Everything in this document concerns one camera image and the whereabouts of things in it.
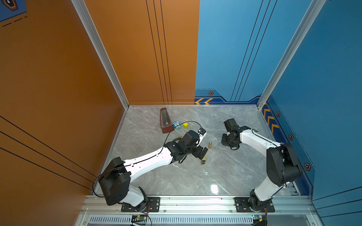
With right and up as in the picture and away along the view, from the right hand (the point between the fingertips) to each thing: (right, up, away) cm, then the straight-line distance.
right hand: (224, 142), depth 94 cm
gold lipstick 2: (-10, -1, -2) cm, 10 cm away
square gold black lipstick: (-15, -10, -9) cm, 20 cm away
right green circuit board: (+12, -35, -21) cm, 43 cm away
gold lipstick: (-28, +8, -32) cm, 44 cm away
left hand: (-17, +2, -13) cm, 21 cm away
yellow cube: (-26, +11, +11) cm, 30 cm away
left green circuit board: (-48, -35, -22) cm, 63 cm away
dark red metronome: (-40, +13, +3) cm, 42 cm away
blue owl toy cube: (-32, +12, +12) cm, 36 cm away
